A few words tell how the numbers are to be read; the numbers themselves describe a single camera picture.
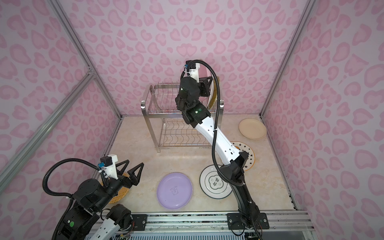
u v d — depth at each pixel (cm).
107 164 53
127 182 56
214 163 45
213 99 72
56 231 46
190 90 48
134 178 57
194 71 57
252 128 112
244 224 65
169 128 109
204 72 64
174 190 83
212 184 86
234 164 50
